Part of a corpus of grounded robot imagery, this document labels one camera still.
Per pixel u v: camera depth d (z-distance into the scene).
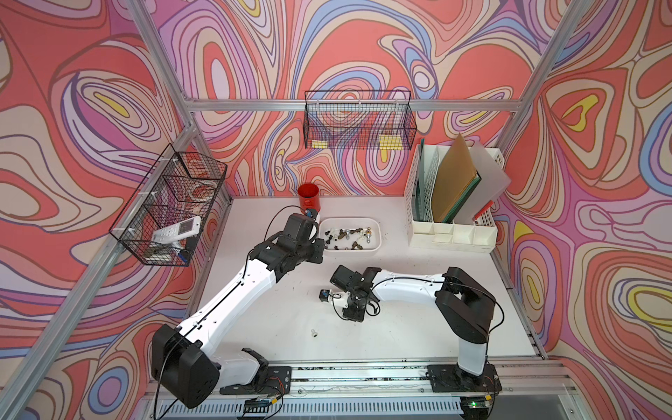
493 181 0.84
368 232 1.05
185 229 0.68
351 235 1.07
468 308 0.48
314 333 0.82
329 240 1.05
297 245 0.57
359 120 0.97
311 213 0.69
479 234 1.02
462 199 0.91
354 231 1.07
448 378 0.73
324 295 0.77
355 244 1.03
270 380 0.73
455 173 1.01
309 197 1.08
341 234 1.05
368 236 1.05
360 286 0.65
